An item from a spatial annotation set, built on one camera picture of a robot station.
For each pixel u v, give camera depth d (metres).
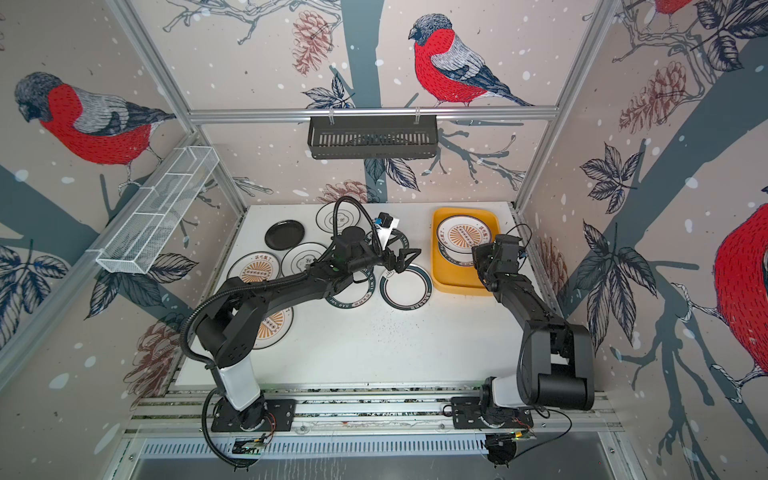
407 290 0.95
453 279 0.96
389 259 0.74
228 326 0.48
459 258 1.01
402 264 0.75
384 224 0.71
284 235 1.11
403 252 0.73
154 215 0.77
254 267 1.04
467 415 0.73
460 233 0.98
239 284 0.52
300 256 1.06
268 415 0.73
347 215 1.18
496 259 0.70
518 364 0.48
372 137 1.07
